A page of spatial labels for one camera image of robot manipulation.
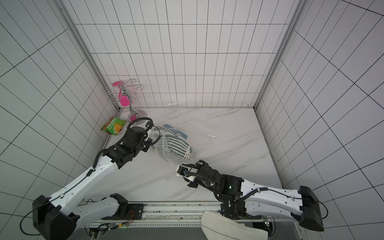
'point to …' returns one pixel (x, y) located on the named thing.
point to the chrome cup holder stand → (134, 115)
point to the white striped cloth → (216, 226)
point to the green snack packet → (113, 126)
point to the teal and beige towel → (176, 132)
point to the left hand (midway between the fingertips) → (143, 138)
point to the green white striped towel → (175, 143)
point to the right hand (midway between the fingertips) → (182, 162)
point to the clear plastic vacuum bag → (159, 148)
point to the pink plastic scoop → (124, 99)
